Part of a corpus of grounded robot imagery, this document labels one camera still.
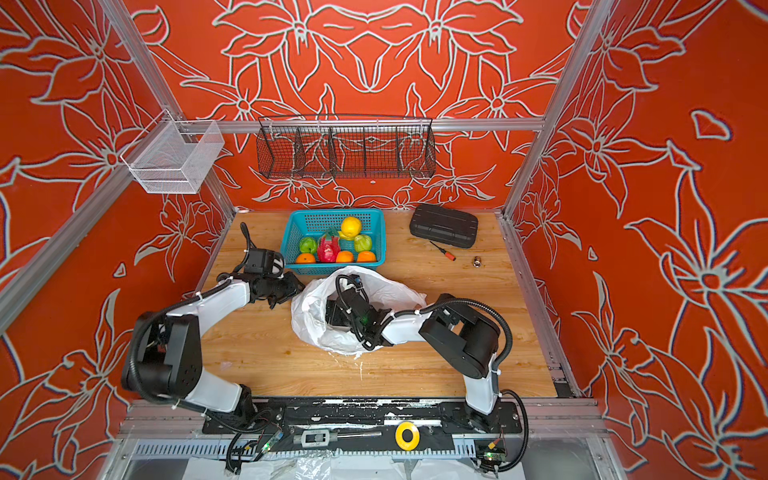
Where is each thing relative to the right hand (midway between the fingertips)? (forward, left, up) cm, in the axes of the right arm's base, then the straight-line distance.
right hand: (322, 309), depth 87 cm
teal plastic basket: (+36, +9, -1) cm, 37 cm away
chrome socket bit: (+19, -52, -5) cm, 55 cm away
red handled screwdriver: (+24, -43, -6) cm, 49 cm away
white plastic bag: (-1, +1, +10) cm, 10 cm away
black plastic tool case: (+32, -41, +1) cm, 52 cm away
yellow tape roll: (-32, -26, -4) cm, 41 cm away
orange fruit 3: (+20, -13, -1) cm, 23 cm away
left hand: (+8, +7, +1) cm, 11 cm away
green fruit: (+25, -11, 0) cm, 28 cm away
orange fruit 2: (+18, -5, +1) cm, 19 cm away
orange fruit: (+19, +8, 0) cm, 20 cm away
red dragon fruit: (+20, 0, +3) cm, 20 cm away
